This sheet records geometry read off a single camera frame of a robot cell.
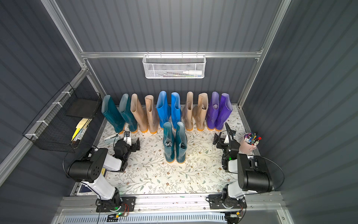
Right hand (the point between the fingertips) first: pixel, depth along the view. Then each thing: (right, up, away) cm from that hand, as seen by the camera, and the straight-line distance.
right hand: (224, 135), depth 91 cm
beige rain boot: (-59, +19, +5) cm, 62 cm away
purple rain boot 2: (-2, +17, -6) cm, 18 cm away
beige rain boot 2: (-46, +14, -8) cm, 49 cm away
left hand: (-62, -3, +4) cm, 62 cm away
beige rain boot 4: (-17, +16, -1) cm, 23 cm away
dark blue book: (-83, -29, -13) cm, 89 cm away
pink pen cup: (+14, -4, -6) cm, 15 cm away
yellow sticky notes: (-83, +9, -16) cm, 85 cm away
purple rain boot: (-9, +15, -6) cm, 19 cm away
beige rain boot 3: (-24, +15, -6) cm, 29 cm away
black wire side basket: (-93, +7, -21) cm, 95 cm away
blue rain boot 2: (-32, +17, -8) cm, 36 cm away
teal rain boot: (-35, -1, -19) cm, 40 cm away
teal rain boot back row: (-62, +16, -8) cm, 64 cm away
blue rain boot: (-40, +17, -2) cm, 43 cm away
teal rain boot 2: (-29, -1, -22) cm, 36 cm away
